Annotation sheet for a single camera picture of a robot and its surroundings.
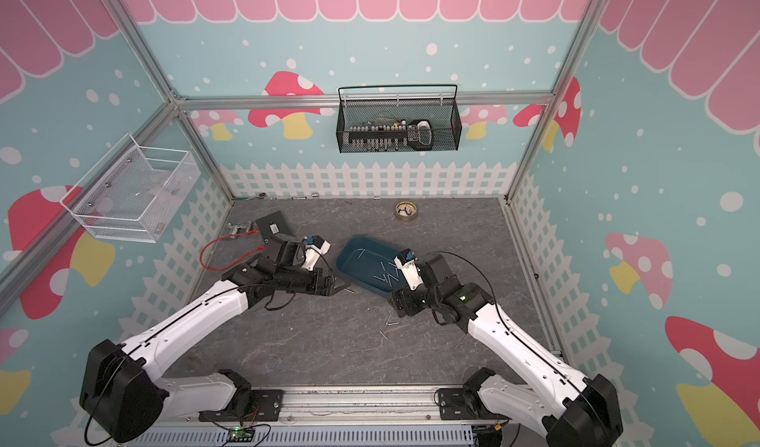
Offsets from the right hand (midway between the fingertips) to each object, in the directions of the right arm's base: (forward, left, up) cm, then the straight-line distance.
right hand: (401, 291), depth 78 cm
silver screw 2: (-6, +5, -15) cm, 17 cm away
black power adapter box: (+34, +46, -12) cm, 59 cm away
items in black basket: (+42, -6, +20) cm, 47 cm away
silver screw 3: (+22, +13, -14) cm, 29 cm away
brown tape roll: (+42, -3, -14) cm, 44 cm away
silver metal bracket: (+33, +60, -13) cm, 70 cm away
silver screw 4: (+13, +7, -15) cm, 20 cm away
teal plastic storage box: (+18, +10, -14) cm, 25 cm away
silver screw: (-3, +3, -15) cm, 15 cm away
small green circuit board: (-30, +41, -17) cm, 53 cm away
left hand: (+1, +17, +1) cm, 17 cm away
